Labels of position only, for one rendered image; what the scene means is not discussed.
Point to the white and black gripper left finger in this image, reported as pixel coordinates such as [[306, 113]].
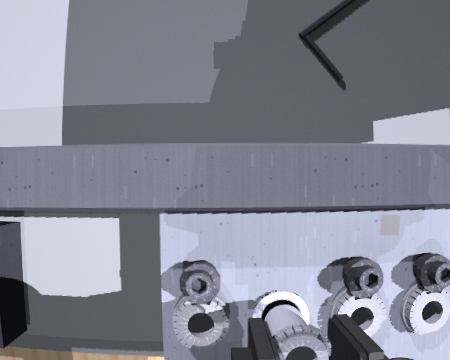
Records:
[[261, 345]]

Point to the dark grey rectangular bar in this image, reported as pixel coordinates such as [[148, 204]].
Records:
[[12, 301]]

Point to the long black rectangular bar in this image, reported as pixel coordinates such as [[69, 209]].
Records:
[[224, 177]]

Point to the grey flanged bushing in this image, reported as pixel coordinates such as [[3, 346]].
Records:
[[290, 339]]

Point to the black l-shaped rod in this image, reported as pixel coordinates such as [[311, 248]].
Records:
[[305, 36]]

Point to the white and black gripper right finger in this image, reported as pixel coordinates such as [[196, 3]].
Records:
[[350, 342]]

